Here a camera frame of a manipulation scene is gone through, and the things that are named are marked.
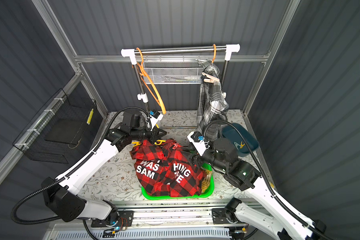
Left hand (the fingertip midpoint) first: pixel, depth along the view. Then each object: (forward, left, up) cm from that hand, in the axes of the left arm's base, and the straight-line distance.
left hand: (167, 134), depth 72 cm
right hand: (-9, -11, +4) cm, 15 cm away
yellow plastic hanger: (-4, +3, 0) cm, 5 cm away
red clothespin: (-8, -5, +2) cm, 9 cm away
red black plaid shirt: (-12, 0, -14) cm, 18 cm away
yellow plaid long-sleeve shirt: (-16, -20, -19) cm, 32 cm away
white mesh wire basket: (+59, -2, -1) cm, 59 cm away
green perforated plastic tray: (-22, -20, -20) cm, 36 cm away
